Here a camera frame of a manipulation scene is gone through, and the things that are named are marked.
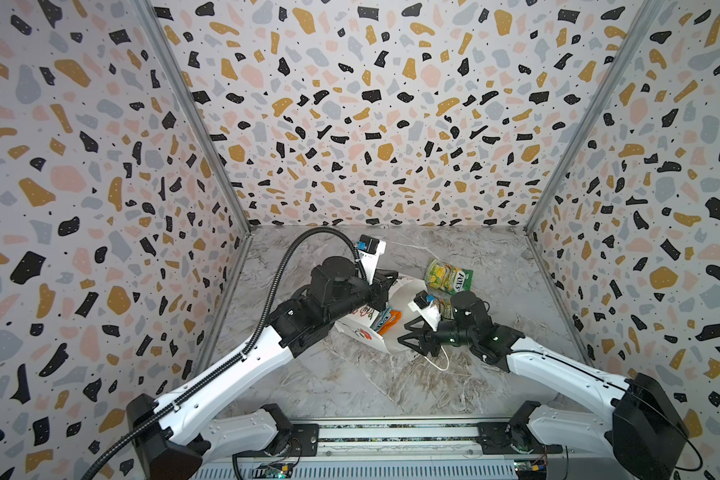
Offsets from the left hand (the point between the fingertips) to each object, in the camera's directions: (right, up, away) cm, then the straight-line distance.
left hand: (400, 271), depth 64 cm
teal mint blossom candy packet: (+10, -8, +4) cm, 14 cm away
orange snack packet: (0, -15, +24) cm, 28 cm away
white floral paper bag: (-8, -13, +7) cm, 17 cm away
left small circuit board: (-29, -48, +7) cm, 56 cm away
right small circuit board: (+32, -48, +8) cm, 58 cm away
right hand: (+1, -16, +12) cm, 19 cm away
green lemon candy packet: (+18, -4, +39) cm, 43 cm away
